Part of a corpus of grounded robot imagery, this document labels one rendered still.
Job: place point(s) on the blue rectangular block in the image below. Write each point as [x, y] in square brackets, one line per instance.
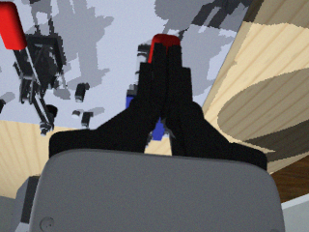
[159, 130]

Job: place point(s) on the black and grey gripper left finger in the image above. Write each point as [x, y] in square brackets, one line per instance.
[128, 131]

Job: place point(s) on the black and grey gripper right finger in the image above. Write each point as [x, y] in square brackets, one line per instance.
[190, 134]

